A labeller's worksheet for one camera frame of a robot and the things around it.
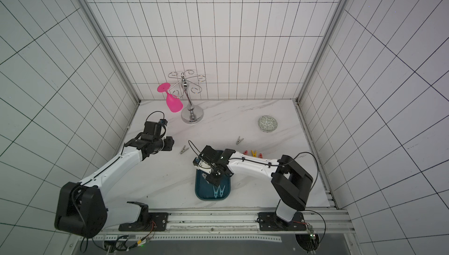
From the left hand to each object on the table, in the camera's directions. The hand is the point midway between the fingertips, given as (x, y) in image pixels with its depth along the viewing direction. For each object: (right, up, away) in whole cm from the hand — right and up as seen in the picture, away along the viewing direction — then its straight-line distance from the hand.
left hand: (168, 144), depth 87 cm
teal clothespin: (+27, -21, -7) cm, 35 cm away
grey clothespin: (+6, -4, +8) cm, 11 cm away
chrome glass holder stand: (+6, +16, +23) cm, 28 cm away
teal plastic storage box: (+20, -20, -8) cm, 30 cm away
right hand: (+21, -16, -6) cm, 27 cm away
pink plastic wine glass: (0, +21, +10) cm, 23 cm away
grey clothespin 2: (+37, 0, +11) cm, 39 cm away
